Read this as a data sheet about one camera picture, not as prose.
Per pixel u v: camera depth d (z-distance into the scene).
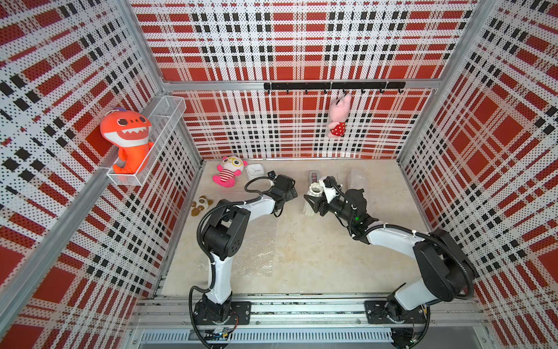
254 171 1.11
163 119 0.90
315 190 0.80
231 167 1.11
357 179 1.04
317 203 0.74
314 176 1.10
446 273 0.44
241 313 0.74
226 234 0.53
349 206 0.65
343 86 0.89
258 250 0.88
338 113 0.91
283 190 0.80
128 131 0.62
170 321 0.74
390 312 0.65
